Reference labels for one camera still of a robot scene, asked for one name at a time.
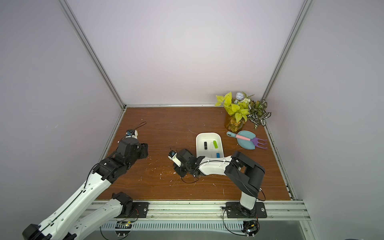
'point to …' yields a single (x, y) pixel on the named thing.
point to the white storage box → (209, 145)
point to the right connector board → (250, 228)
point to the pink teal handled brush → (230, 134)
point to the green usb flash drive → (215, 144)
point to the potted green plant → (241, 110)
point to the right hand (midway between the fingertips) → (176, 163)
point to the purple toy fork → (256, 142)
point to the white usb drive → (211, 146)
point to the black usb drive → (205, 145)
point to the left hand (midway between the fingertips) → (146, 144)
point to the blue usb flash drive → (217, 155)
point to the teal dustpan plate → (245, 143)
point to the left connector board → (123, 228)
